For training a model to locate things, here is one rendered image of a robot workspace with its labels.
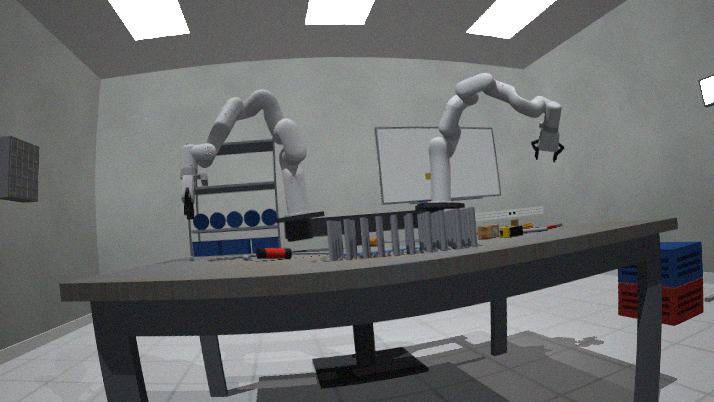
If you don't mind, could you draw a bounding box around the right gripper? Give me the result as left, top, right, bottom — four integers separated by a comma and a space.
180, 174, 198, 219

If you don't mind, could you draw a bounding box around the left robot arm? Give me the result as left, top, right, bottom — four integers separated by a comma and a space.
428, 73, 562, 203

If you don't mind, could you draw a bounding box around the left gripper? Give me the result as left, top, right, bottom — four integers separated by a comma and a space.
531, 128, 564, 162

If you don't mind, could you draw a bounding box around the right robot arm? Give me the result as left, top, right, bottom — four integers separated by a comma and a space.
180, 89, 313, 217

